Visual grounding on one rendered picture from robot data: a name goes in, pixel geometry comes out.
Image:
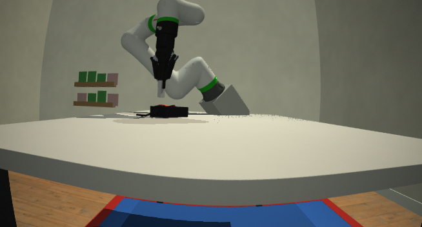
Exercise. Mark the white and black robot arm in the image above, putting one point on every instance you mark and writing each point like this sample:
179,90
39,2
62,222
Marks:
196,73

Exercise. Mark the black power strip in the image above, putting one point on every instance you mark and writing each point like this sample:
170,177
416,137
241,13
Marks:
165,111

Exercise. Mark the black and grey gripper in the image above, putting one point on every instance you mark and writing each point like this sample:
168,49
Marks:
163,61

